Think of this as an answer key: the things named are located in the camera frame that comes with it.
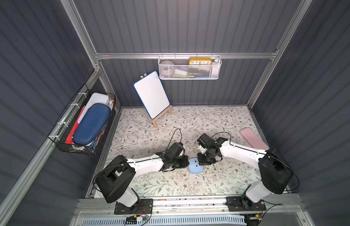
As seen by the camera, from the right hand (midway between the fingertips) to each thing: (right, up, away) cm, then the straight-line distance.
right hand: (201, 162), depth 85 cm
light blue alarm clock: (-4, -3, -1) cm, 5 cm away
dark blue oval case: (-56, +26, -16) cm, 64 cm away
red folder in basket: (-65, +17, -21) cm, 70 cm away
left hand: (-6, -1, -2) cm, 7 cm away
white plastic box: (-61, +38, -8) cm, 72 cm away
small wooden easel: (-32, +26, +17) cm, 45 cm away
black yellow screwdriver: (+8, -3, +2) cm, 9 cm away
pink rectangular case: (+39, +13, +14) cm, 44 cm away
